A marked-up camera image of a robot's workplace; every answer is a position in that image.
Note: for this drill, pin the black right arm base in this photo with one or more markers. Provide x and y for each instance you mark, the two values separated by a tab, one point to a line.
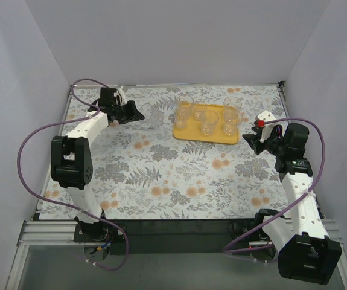
257	240

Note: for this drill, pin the clear large glass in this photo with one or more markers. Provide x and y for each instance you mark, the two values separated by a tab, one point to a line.
184	106

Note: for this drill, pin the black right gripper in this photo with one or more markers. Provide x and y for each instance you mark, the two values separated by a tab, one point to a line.
257	140

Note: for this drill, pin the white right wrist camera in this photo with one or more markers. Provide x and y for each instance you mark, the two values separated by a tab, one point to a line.
265	121

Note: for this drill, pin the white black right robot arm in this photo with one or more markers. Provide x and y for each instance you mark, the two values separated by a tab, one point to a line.
305	251

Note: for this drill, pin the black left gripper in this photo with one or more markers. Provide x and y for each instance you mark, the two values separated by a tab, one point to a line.
128	110

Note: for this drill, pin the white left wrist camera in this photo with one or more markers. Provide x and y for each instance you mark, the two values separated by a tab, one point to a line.
121	96

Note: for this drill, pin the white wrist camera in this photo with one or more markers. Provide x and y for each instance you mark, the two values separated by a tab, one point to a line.
265	121
121	96

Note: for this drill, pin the clear small glass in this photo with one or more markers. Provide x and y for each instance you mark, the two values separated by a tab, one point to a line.
181	119
198	110

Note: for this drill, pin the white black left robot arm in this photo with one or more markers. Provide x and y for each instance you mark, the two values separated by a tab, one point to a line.
71	162

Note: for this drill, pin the clear tall glass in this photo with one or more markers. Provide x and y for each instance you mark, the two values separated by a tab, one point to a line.
153	117

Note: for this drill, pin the yellow plastic tray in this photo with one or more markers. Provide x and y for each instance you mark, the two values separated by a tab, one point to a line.
192	131

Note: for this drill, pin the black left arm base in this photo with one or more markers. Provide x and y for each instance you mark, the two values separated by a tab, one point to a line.
100	240

